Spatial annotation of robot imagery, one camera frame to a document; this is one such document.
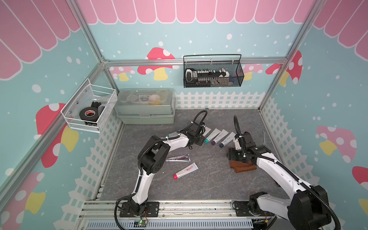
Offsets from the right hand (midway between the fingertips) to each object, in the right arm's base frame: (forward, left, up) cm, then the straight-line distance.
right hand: (230, 154), depth 85 cm
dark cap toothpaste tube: (+15, -3, -6) cm, 16 cm away
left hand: (+15, +17, -6) cm, 23 cm away
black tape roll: (+9, +74, +27) cm, 80 cm away
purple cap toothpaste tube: (+20, 0, -7) cm, 21 cm away
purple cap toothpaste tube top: (+24, +11, -8) cm, 28 cm away
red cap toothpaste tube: (-7, +26, -7) cm, 28 cm away
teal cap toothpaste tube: (+22, +5, -8) cm, 24 cm away
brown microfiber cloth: (-5, -7, -7) cm, 11 cm away
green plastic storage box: (+36, +53, +7) cm, 64 cm away
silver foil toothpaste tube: (+1, +29, -7) cm, 30 cm away
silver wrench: (+13, -28, -9) cm, 32 cm away
